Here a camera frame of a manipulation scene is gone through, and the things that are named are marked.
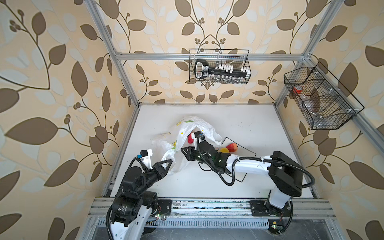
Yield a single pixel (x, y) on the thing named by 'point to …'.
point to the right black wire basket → (324, 102)
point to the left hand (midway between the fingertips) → (173, 161)
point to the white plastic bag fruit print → (168, 145)
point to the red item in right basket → (295, 91)
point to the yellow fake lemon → (224, 150)
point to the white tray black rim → (240, 152)
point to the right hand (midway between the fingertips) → (181, 150)
